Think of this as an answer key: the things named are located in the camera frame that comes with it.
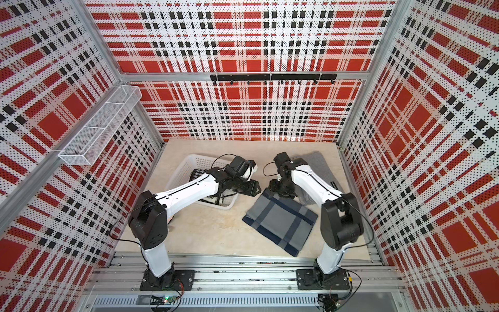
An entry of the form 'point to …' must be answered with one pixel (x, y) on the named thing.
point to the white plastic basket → (180, 168)
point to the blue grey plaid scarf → (286, 222)
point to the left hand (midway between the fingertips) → (258, 189)
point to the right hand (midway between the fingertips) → (279, 194)
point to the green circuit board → (169, 299)
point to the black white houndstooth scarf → (196, 174)
